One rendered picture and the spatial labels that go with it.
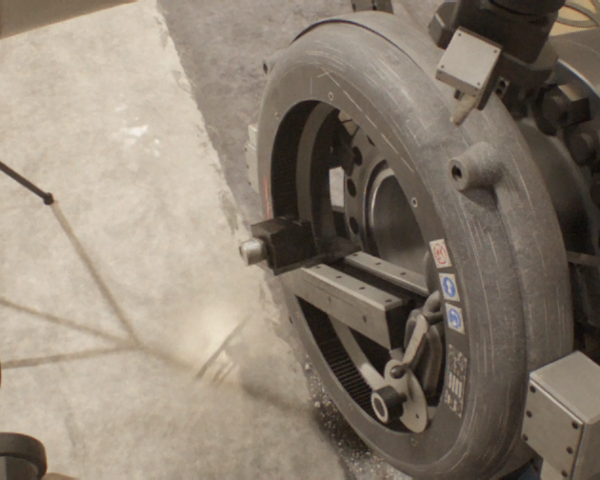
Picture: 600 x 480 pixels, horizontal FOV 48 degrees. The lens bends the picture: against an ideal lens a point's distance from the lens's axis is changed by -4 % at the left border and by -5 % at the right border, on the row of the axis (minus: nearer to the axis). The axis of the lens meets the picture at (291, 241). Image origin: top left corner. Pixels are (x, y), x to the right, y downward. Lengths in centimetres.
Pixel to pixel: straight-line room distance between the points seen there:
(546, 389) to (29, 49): 219
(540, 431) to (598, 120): 49
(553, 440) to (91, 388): 112
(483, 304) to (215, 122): 155
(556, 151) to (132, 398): 105
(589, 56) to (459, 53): 58
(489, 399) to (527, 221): 22
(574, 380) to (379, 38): 49
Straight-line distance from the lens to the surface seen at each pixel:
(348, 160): 126
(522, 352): 85
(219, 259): 187
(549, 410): 84
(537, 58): 67
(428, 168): 82
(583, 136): 108
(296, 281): 126
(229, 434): 161
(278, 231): 117
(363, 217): 128
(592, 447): 84
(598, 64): 118
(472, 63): 63
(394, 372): 99
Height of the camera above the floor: 147
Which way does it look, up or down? 50 degrees down
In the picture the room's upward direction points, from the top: 8 degrees clockwise
